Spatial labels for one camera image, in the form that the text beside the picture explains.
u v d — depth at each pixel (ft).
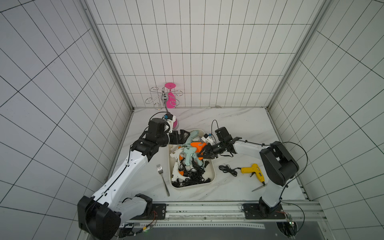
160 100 2.93
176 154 2.86
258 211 2.18
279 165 1.59
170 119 2.20
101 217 1.19
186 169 2.74
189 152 2.83
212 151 2.54
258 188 2.61
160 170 2.86
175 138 2.14
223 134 2.50
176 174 2.62
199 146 2.80
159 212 2.38
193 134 3.10
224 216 2.38
